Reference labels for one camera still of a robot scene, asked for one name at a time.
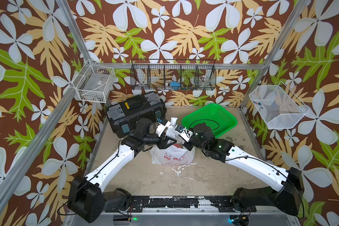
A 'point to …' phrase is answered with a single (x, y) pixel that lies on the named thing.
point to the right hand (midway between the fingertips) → (179, 133)
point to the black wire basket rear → (173, 74)
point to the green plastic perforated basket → (220, 121)
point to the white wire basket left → (94, 82)
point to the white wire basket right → (277, 106)
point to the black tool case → (120, 117)
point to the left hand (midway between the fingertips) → (174, 137)
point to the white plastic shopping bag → (176, 154)
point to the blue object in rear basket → (175, 85)
